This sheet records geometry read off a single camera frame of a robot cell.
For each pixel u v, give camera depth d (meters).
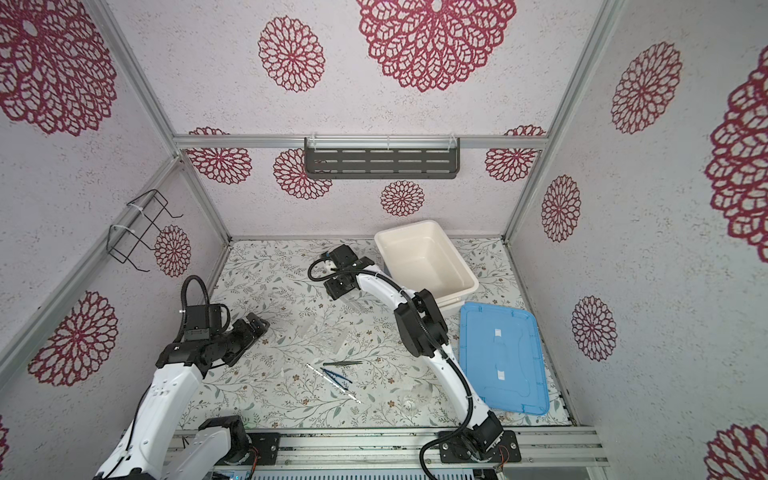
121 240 0.73
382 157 0.95
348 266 0.78
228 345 0.71
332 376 0.85
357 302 1.03
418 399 0.83
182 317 0.61
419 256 1.13
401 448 0.76
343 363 0.89
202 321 0.61
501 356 0.90
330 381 0.85
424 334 0.62
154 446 0.42
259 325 0.73
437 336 0.66
